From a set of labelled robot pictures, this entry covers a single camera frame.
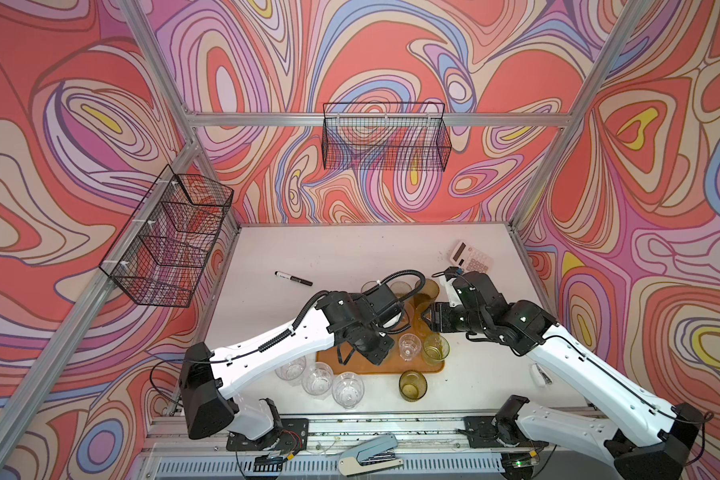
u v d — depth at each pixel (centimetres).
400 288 55
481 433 74
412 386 81
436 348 86
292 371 84
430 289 93
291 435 73
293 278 102
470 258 107
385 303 54
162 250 78
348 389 80
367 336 58
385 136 96
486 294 53
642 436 39
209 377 40
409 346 87
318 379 82
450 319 64
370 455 68
